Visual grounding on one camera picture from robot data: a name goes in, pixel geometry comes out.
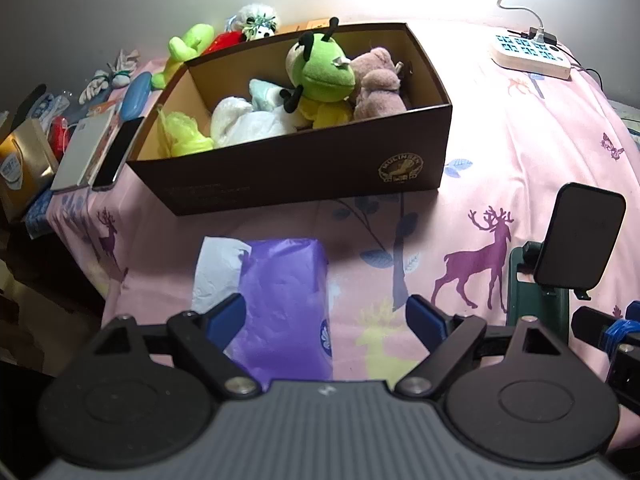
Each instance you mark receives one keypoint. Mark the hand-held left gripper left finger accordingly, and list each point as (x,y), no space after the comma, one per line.
(225,321)

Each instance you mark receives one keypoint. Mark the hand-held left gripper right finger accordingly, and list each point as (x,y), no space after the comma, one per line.
(427,321)

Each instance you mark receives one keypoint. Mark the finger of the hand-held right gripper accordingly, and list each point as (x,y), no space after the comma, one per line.
(600,327)

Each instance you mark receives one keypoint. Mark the purple tissue pack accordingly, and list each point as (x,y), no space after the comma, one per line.
(285,300)

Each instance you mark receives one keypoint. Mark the brown cardboard box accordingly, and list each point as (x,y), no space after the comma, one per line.
(300,170)

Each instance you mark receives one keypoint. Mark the yellow plastic bag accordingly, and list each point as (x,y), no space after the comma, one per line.
(182,132)

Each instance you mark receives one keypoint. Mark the white fluffy towel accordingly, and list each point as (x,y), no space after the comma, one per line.
(230,117)

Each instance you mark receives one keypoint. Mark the mint green plush toy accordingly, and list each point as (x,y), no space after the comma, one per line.
(265,92)

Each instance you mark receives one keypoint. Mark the pink plush toy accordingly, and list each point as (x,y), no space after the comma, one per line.
(380,85)

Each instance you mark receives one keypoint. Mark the green frog plush toy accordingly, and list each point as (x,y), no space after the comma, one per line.
(320,72)

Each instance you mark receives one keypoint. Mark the dark green phone stand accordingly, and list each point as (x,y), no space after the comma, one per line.
(535,310)

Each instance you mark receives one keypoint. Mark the black mounted phone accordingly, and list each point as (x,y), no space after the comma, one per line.
(580,240)

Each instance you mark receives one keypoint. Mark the pink deer print tablecloth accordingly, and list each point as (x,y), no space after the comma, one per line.
(525,150)

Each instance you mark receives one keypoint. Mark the black smartphone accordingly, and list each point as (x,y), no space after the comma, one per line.
(117,155)

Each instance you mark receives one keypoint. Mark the blue patterned pack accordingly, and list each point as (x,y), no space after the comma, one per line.
(40,215)

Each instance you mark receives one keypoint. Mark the white notebook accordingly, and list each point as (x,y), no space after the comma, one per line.
(82,152)

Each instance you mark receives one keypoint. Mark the orange illustrated book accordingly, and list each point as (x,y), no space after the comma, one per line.
(107,130)

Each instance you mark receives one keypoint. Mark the blue glasses case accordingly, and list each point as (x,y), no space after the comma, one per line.
(136,95)

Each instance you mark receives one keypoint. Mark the red packet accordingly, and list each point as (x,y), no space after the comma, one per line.
(59,137)

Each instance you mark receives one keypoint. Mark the yellow tissue box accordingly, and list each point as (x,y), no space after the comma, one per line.
(25,165)

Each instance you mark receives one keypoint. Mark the white glove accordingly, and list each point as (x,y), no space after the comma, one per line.
(95,87)

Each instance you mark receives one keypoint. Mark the white cloth bundle green tie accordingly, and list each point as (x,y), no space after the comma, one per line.
(122,72)

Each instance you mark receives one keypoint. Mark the blue and white packet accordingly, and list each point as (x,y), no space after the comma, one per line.
(50,107)

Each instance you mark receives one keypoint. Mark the lime green plush toy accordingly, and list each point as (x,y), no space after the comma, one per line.
(185,45)

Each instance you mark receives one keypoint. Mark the red plush toy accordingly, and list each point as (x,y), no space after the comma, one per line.
(225,41)

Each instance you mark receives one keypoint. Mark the white power strip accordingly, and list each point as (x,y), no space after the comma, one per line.
(530,55)

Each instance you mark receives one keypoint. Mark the black flat object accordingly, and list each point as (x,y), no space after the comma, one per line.
(27,107)

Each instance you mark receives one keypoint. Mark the black plug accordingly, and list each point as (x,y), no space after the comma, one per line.
(540,36)

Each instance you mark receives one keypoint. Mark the panda plush toy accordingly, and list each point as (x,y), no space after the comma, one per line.
(255,20)

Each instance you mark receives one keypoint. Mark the flat yellow box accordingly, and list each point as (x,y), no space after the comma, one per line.
(312,25)

